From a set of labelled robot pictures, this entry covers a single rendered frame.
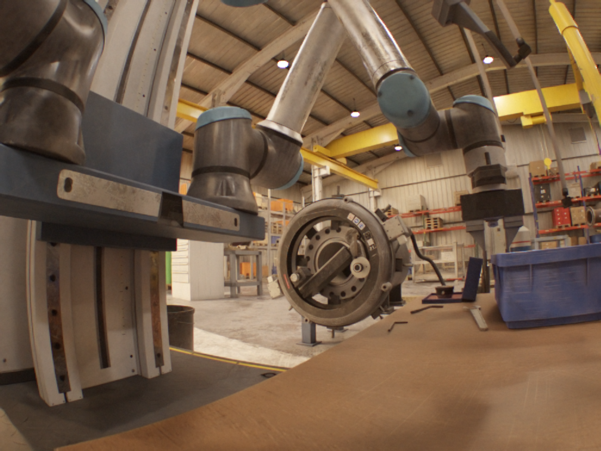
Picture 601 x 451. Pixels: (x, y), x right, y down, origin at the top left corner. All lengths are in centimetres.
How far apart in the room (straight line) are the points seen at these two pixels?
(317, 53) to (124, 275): 77
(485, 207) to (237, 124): 58
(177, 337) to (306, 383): 125
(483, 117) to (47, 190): 72
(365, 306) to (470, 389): 136
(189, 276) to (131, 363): 454
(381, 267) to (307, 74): 105
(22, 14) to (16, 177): 19
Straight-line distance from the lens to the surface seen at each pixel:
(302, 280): 169
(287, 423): 24
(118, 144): 66
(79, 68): 48
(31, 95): 44
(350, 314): 165
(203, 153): 72
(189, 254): 527
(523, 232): 90
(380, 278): 157
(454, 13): 33
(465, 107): 66
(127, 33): 91
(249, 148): 75
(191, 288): 528
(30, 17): 43
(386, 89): 54
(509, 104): 1327
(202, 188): 68
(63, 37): 47
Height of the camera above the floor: 59
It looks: 8 degrees up
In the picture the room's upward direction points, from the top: 2 degrees counter-clockwise
